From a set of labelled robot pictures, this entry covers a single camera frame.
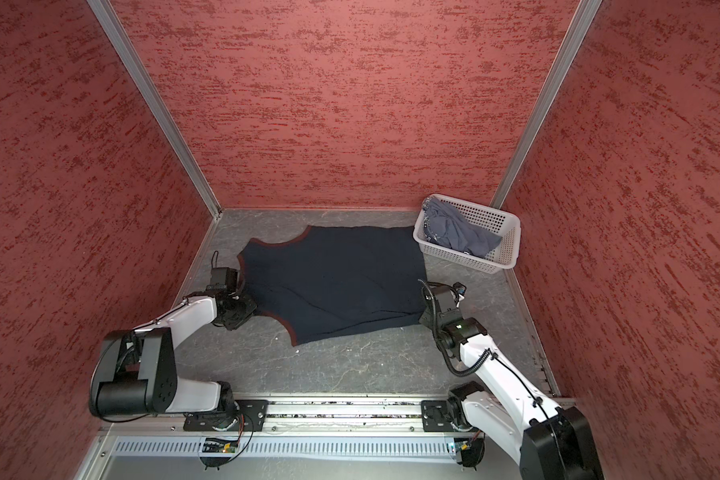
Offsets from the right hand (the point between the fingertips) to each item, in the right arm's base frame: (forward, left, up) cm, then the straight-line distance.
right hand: (428, 318), depth 86 cm
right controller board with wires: (-31, -7, -7) cm, 33 cm away
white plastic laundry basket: (+25, -32, -5) cm, 41 cm away
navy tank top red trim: (+17, +29, -5) cm, 34 cm away
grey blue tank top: (+32, -10, +6) cm, 34 cm away
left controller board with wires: (-28, +57, -8) cm, 64 cm away
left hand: (+5, +53, -5) cm, 54 cm away
